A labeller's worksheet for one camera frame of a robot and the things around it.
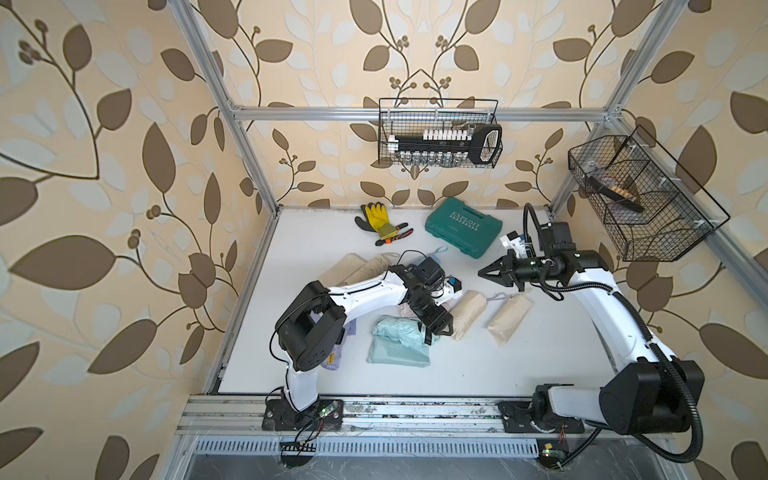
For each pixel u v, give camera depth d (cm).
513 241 74
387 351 84
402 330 85
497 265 73
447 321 75
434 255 105
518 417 74
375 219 116
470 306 94
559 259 57
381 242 109
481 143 84
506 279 68
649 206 74
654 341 42
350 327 88
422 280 69
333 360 82
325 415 74
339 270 99
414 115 91
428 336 84
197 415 76
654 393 39
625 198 74
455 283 78
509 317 89
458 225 109
